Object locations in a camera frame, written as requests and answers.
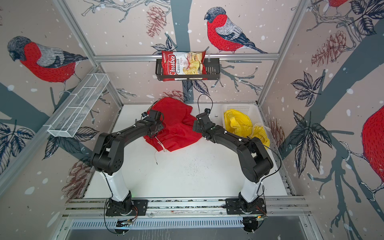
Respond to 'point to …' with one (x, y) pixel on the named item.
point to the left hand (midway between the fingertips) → (157, 126)
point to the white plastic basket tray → (253, 110)
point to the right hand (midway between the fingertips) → (199, 126)
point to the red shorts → (179, 131)
